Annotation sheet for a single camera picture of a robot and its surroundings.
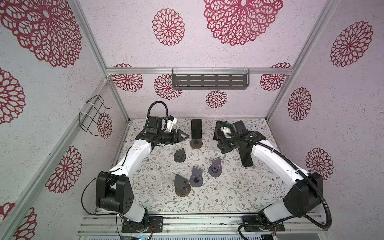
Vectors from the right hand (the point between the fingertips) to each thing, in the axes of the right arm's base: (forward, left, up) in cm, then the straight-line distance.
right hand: (223, 141), depth 83 cm
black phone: (+13, +15, -5) cm, 21 cm away
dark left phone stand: (-1, +25, -14) cm, 29 cm away
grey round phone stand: (-16, +15, -17) cm, 28 cm away
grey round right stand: (-11, +4, -15) cm, 18 cm away
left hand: (-2, +21, +4) cm, 21 cm away
